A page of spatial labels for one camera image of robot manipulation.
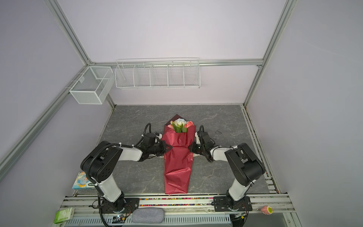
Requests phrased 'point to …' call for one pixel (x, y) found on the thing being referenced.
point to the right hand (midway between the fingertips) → (188, 147)
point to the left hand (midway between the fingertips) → (173, 148)
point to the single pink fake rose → (188, 124)
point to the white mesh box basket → (93, 86)
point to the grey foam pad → (148, 215)
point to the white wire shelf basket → (158, 73)
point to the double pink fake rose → (170, 126)
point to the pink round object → (267, 210)
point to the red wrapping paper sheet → (177, 160)
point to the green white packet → (64, 215)
